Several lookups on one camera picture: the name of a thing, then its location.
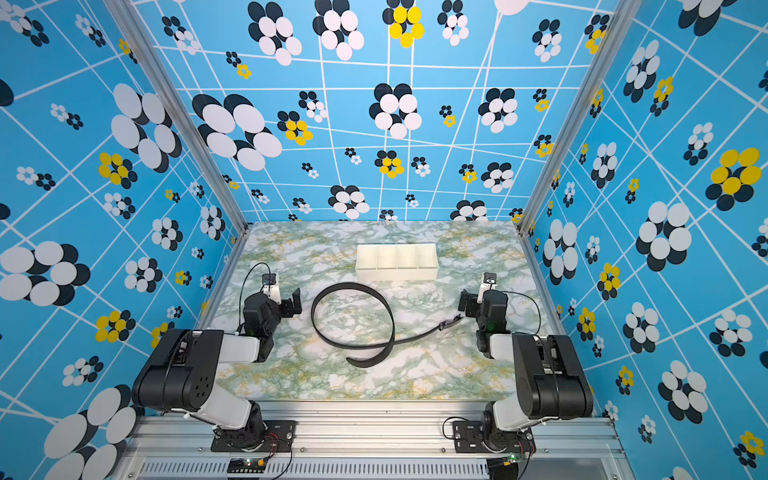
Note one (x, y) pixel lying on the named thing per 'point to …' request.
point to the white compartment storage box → (397, 262)
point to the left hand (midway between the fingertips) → (287, 287)
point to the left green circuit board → (246, 465)
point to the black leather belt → (393, 340)
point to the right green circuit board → (504, 468)
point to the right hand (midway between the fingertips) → (485, 290)
